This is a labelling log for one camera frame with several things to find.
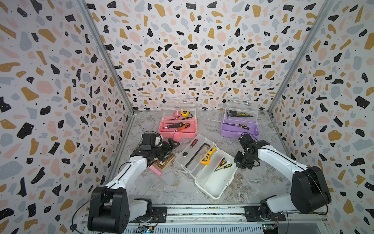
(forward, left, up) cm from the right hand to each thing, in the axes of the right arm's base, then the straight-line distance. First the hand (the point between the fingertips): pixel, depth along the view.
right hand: (236, 164), depth 87 cm
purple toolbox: (+38, -9, +1) cm, 39 cm away
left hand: (+5, +35, +10) cm, 36 cm away
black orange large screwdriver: (+31, +41, -2) cm, 51 cm away
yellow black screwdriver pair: (0, +7, -4) cm, 8 cm away
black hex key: (+3, +24, +6) cm, 25 cm away
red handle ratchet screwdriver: (+9, +26, +7) cm, 28 cm away
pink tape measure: (+37, +39, +5) cm, 54 cm away
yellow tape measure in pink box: (+38, +33, +5) cm, 51 cm away
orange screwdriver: (+31, +32, -2) cm, 45 cm away
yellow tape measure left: (+6, +14, +5) cm, 16 cm away
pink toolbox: (+32, +37, +4) cm, 49 cm away
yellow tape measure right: (-1, +18, +4) cm, 19 cm away
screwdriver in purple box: (+33, -10, -4) cm, 35 cm away
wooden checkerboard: (0, +42, -2) cm, 42 cm away
